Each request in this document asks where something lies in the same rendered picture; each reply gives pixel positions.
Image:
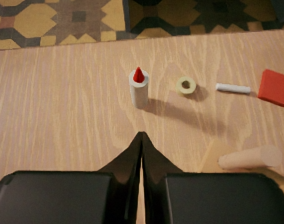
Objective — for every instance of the wooden stool legs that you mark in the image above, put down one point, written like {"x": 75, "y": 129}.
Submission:
{"x": 255, "y": 159}

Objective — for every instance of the flat red rectangular block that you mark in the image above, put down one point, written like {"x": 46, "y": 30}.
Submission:
{"x": 272, "y": 87}

